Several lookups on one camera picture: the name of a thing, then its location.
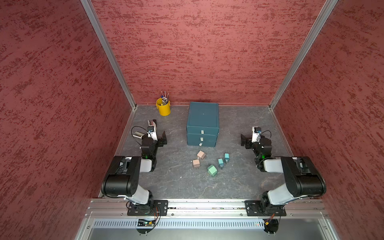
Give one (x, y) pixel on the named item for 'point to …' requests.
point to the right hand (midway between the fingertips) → (248, 135)
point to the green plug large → (212, 170)
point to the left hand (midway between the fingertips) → (157, 134)
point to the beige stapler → (138, 134)
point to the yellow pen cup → (163, 104)
